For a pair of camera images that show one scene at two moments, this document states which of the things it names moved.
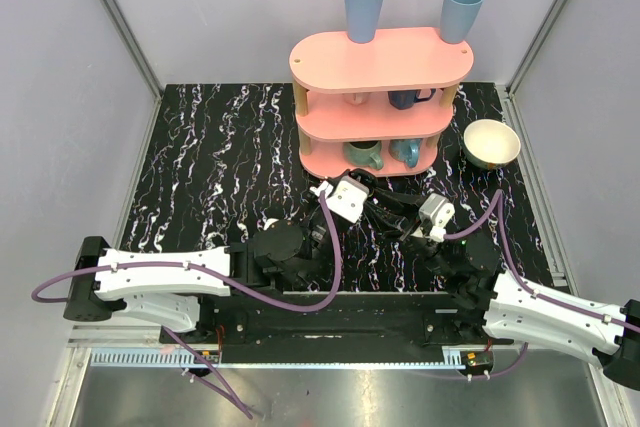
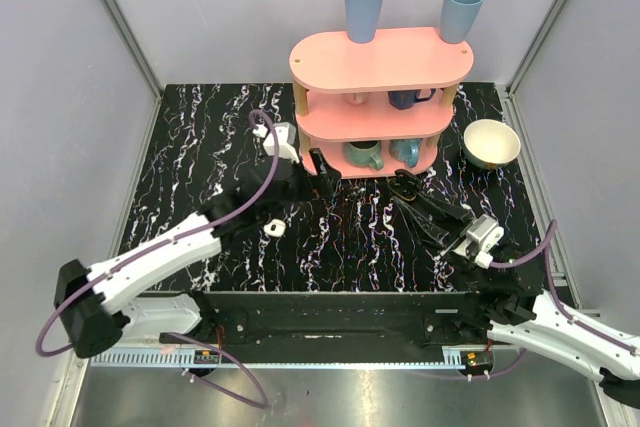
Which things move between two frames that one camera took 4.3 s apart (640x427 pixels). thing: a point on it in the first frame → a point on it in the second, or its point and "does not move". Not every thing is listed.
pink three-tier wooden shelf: [375, 108] does not move
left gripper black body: [364, 204] → [304, 179]
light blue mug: [405, 150] does not move
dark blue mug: [403, 99] does not move
